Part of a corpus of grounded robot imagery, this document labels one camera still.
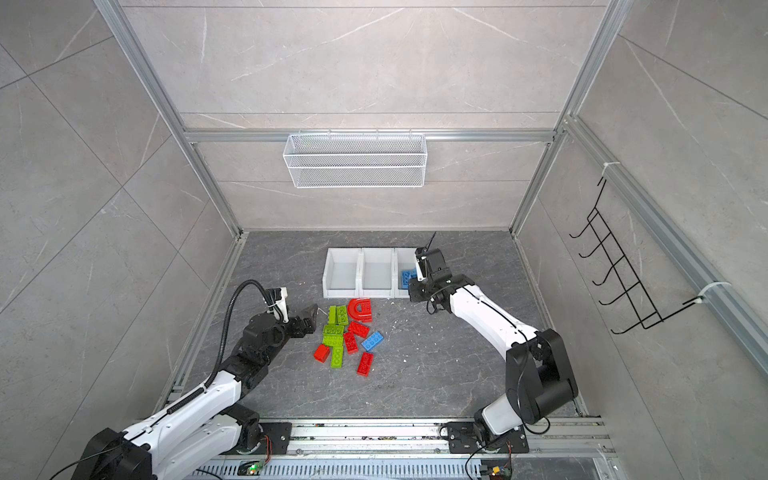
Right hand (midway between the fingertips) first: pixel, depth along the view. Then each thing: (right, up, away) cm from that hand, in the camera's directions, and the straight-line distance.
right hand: (416, 283), depth 89 cm
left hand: (-33, -4, -6) cm, 34 cm away
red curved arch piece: (-18, -9, +7) cm, 21 cm away
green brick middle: (-26, -15, +2) cm, 30 cm away
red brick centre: (-20, -18, -1) cm, 27 cm away
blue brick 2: (-13, -18, -1) cm, 22 cm away
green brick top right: (-24, -11, +6) cm, 27 cm away
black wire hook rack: (+47, +5, -21) cm, 51 cm away
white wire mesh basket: (-20, +41, +12) cm, 47 cm away
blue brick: (-2, +1, +11) cm, 11 cm away
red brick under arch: (-18, -15, +2) cm, 23 cm away
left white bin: (-25, +2, +17) cm, 30 cm away
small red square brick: (-28, -20, -4) cm, 35 cm away
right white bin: (-3, +7, +15) cm, 17 cm away
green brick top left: (-26, -10, +4) cm, 29 cm away
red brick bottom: (-15, -23, -4) cm, 28 cm away
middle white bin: (-12, +2, +14) cm, 19 cm away
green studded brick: (-26, -18, +1) cm, 31 cm away
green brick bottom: (-24, -22, -3) cm, 33 cm away
